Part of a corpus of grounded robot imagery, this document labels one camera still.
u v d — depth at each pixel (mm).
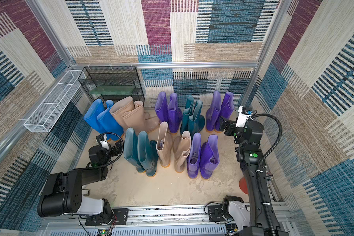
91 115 817
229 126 628
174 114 853
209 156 685
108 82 1076
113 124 912
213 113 895
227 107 854
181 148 813
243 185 844
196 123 819
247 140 530
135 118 857
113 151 821
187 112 863
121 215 732
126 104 874
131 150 752
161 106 853
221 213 730
